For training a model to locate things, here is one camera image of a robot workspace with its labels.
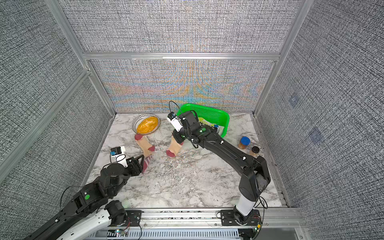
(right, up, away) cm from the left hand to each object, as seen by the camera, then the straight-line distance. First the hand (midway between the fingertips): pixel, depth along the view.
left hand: (143, 156), depth 70 cm
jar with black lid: (+60, -1, +18) cm, 63 cm away
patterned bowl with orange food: (-9, +16, +33) cm, 38 cm away
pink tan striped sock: (-7, -1, +28) cm, 28 cm away
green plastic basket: (+44, +21, +37) cm, 61 cm away
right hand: (+14, +14, +8) cm, 21 cm away
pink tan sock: (+12, +1, +22) cm, 25 cm away
